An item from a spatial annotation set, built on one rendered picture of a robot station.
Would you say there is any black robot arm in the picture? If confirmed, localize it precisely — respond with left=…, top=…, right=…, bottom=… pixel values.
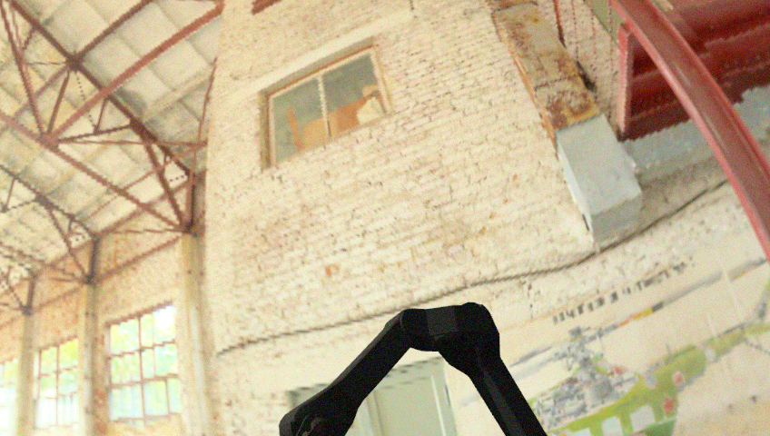
left=278, top=302, right=547, bottom=436

